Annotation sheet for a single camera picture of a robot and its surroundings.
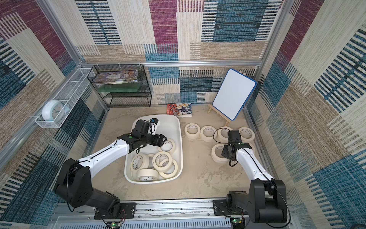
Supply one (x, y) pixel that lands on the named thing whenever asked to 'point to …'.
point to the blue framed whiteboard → (234, 92)
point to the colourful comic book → (181, 109)
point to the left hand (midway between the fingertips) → (161, 136)
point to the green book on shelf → (126, 87)
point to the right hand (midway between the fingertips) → (228, 152)
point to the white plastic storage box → (170, 127)
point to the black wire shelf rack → (142, 98)
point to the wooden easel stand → (219, 113)
